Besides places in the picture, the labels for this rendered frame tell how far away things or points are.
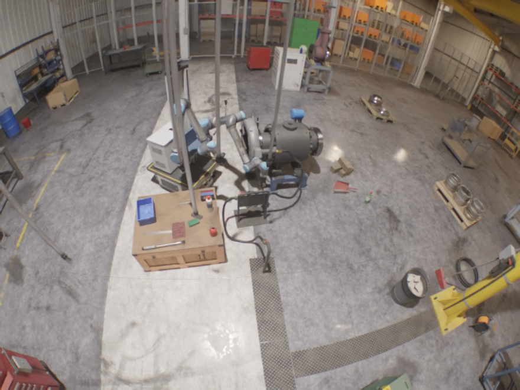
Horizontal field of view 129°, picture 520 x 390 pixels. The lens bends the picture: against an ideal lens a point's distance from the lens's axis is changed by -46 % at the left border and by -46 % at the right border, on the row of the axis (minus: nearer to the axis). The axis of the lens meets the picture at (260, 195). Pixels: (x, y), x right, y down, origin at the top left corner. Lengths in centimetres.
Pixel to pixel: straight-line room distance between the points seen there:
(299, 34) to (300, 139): 720
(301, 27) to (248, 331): 967
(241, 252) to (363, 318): 169
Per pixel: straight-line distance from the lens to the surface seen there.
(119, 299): 294
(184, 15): 995
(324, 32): 696
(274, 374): 255
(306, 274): 284
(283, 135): 314
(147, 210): 278
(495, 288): 325
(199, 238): 242
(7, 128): 911
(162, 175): 335
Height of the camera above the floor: 253
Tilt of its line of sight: 48 degrees down
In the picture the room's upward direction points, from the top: 7 degrees clockwise
